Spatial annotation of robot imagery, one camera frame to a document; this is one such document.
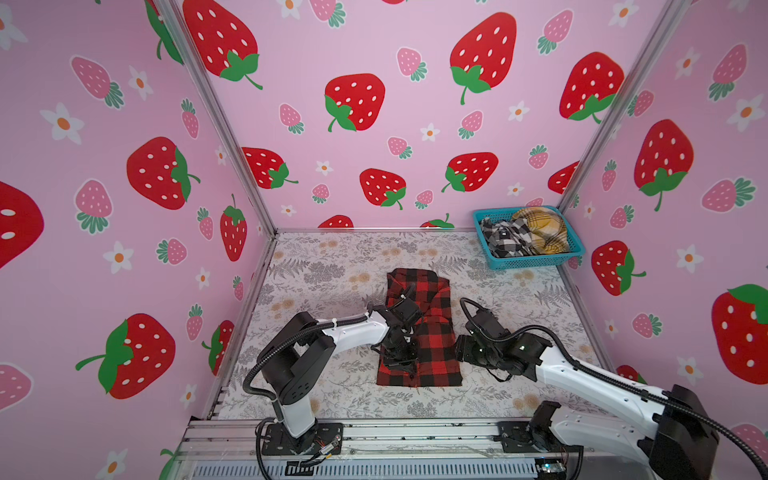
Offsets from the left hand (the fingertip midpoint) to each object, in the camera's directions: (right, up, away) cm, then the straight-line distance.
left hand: (420, 369), depth 83 cm
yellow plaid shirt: (+49, +42, +24) cm, 69 cm away
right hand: (+10, +6, -2) cm, 11 cm away
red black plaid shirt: (+4, +9, +5) cm, 11 cm away
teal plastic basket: (+27, +31, +20) cm, 45 cm away
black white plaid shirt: (+34, +39, +23) cm, 57 cm away
